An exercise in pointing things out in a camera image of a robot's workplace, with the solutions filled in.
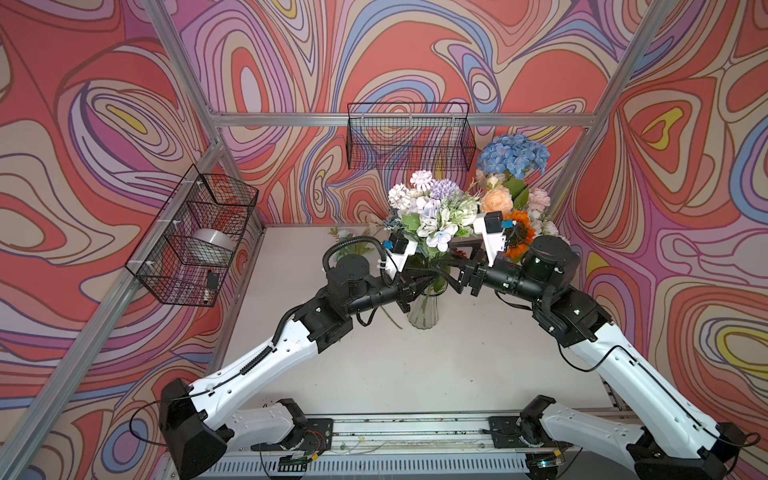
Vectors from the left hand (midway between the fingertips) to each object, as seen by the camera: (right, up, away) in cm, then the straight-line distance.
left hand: (438, 275), depth 60 cm
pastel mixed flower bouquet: (+32, +12, +21) cm, 40 cm away
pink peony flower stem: (+32, +20, +22) cm, 44 cm away
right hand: (0, +3, -1) cm, 3 cm away
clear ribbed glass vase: (+1, -13, +31) cm, 34 cm away
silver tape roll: (-53, +6, +10) cm, 54 cm away
